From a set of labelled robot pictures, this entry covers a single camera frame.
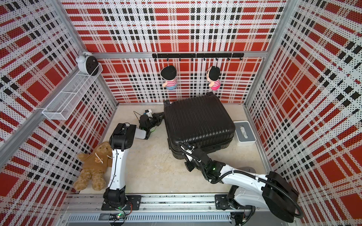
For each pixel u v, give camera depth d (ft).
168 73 3.05
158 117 3.36
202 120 5.66
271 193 1.35
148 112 3.42
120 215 2.29
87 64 2.58
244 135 3.14
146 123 2.98
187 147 2.21
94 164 2.67
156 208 2.41
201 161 1.93
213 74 3.12
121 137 2.18
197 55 2.89
